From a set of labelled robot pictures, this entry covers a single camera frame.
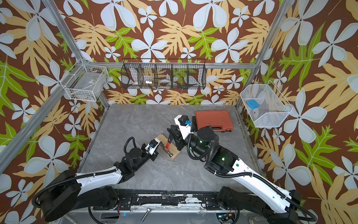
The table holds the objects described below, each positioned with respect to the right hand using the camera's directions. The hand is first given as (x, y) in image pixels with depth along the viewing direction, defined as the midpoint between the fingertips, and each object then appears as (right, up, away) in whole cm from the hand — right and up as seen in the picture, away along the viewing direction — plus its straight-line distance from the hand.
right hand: (169, 127), depth 59 cm
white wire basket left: (-54, +27, +26) cm, 66 cm away
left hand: (-8, -9, +22) cm, 24 cm away
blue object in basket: (+51, +13, +27) cm, 59 cm away
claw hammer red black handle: (-3, -13, +15) cm, 20 cm away
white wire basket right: (+58, +10, +18) cm, 61 cm away
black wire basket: (-7, +36, +38) cm, 53 cm away
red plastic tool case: (+38, +4, +50) cm, 63 cm away
